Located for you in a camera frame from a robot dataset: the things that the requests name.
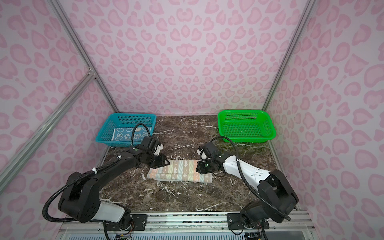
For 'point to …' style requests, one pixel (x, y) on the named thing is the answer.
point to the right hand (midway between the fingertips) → (197, 169)
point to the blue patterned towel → (126, 134)
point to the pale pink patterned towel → (180, 170)
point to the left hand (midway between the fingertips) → (168, 162)
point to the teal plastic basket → (106, 122)
